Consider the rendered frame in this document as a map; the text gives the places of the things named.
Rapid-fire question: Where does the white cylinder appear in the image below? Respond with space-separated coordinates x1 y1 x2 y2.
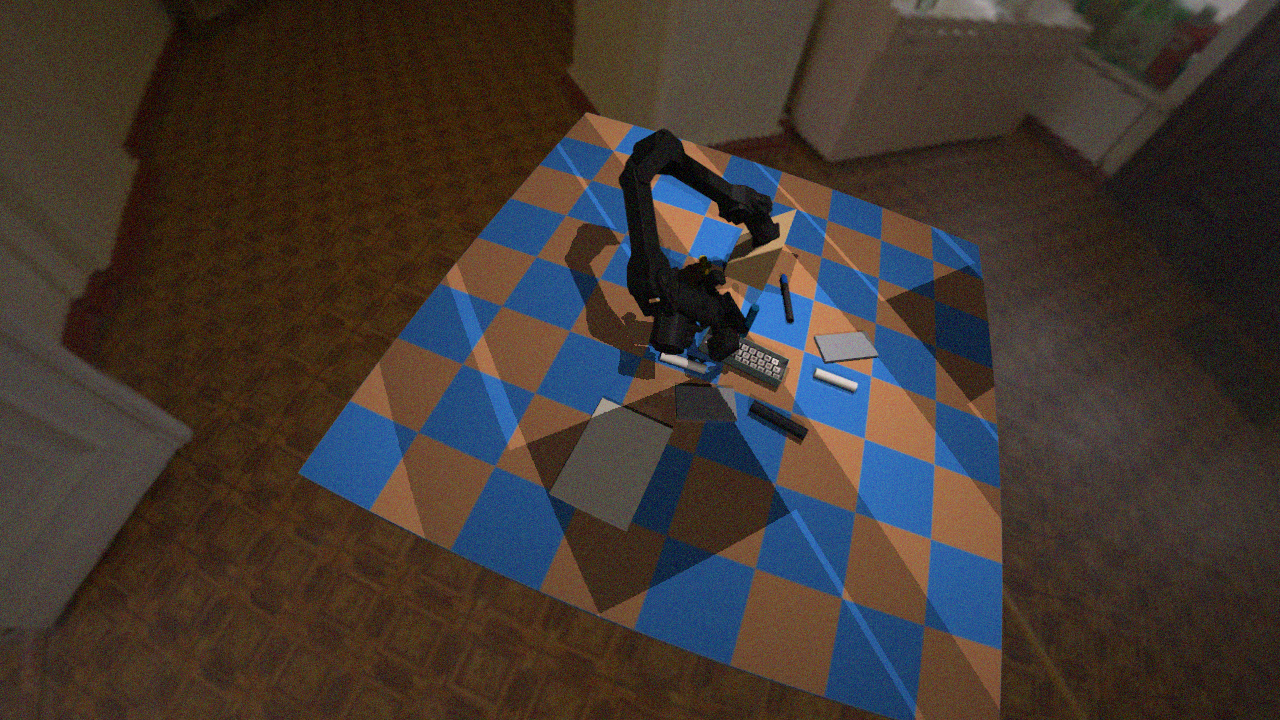
660 354 707 374
813 368 858 392

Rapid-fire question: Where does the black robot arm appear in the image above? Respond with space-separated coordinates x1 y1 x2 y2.
620 128 780 354

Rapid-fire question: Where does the grey keyboard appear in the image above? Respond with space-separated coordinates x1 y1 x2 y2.
698 325 790 389

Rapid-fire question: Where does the white flat rectangular board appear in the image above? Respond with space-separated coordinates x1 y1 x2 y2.
549 398 673 530

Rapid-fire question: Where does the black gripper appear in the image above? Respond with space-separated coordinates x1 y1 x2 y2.
687 270 749 363

